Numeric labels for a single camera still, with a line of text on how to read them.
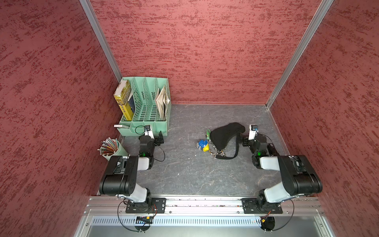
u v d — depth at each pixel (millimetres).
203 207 756
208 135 999
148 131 787
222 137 947
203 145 901
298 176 455
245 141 838
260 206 672
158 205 741
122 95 913
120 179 425
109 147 815
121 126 852
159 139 852
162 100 921
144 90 1003
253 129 807
